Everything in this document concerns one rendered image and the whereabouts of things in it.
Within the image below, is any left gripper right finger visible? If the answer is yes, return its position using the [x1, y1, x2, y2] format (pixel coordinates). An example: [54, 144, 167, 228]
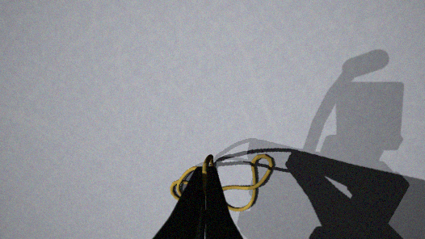
[205, 166, 243, 239]

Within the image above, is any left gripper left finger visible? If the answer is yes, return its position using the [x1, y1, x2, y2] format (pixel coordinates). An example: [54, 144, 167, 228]
[153, 167, 205, 239]

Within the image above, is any gold necklace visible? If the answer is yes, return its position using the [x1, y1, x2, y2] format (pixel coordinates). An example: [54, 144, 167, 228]
[170, 154, 273, 212]

